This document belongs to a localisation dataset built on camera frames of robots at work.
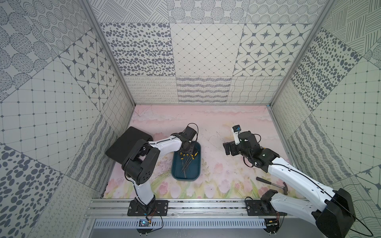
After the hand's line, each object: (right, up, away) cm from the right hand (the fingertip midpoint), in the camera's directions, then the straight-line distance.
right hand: (232, 143), depth 82 cm
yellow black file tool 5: (-23, -9, +9) cm, 27 cm away
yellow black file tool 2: (-27, -16, +6) cm, 32 cm away
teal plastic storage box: (-21, -16, +5) cm, 27 cm away
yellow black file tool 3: (-28, -9, +9) cm, 31 cm away
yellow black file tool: (-21, -9, +9) cm, 25 cm away
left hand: (-25, -4, +13) cm, 28 cm away
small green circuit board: (-46, -37, -10) cm, 60 cm away
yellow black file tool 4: (-30, -9, +11) cm, 33 cm away
